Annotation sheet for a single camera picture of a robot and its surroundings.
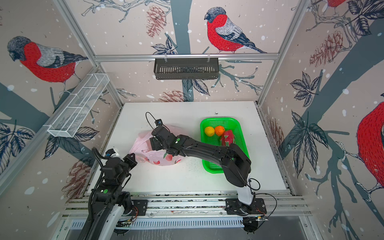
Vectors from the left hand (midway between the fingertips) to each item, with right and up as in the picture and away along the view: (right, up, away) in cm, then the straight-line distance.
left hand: (134, 153), depth 79 cm
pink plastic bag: (+4, +3, 0) cm, 5 cm away
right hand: (+11, +7, +2) cm, 13 cm away
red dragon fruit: (+53, +8, +11) cm, 55 cm away
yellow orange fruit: (+43, +10, +18) cm, 48 cm away
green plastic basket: (+57, +14, +23) cm, 63 cm away
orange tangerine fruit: (+50, +11, +18) cm, 54 cm away
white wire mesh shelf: (-29, +26, -1) cm, 39 cm away
